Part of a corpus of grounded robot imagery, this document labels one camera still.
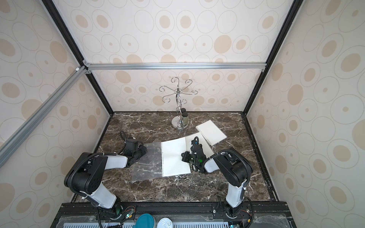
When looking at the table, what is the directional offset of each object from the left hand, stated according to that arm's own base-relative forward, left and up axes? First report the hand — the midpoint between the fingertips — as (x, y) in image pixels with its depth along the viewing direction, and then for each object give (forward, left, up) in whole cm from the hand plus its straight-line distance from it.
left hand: (150, 147), depth 97 cm
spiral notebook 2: (+13, -44, -2) cm, 46 cm away
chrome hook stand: (+22, -21, +3) cm, 30 cm away
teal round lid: (-43, -6, +7) cm, 44 cm away
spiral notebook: (-9, -10, 0) cm, 13 cm away
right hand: (-4, -25, -2) cm, 26 cm away
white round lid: (-43, -15, +4) cm, 46 cm away
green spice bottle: (+19, -24, +7) cm, 32 cm away
